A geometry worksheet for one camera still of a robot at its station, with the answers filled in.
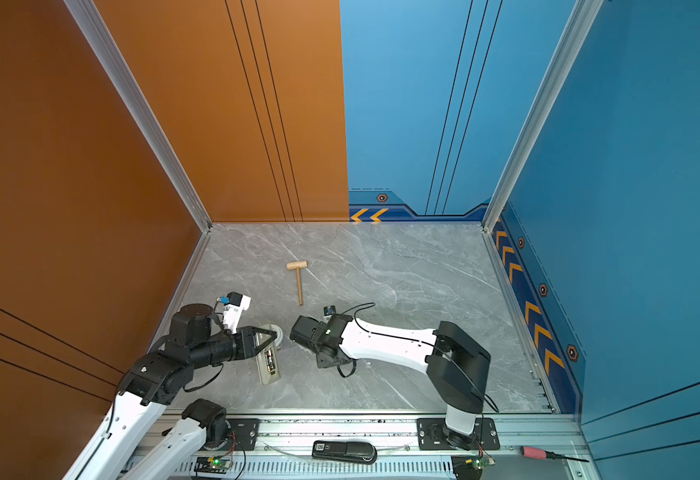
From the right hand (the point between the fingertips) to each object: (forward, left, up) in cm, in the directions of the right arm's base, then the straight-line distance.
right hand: (330, 358), depth 80 cm
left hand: (+1, +12, +14) cm, 18 cm away
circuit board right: (-23, -35, -8) cm, 42 cm away
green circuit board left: (-23, +27, -7) cm, 36 cm away
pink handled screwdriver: (-21, -49, -5) cm, 54 cm away
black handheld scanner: (-21, -5, -1) cm, 21 cm away
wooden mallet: (+35, +14, -3) cm, 38 cm away
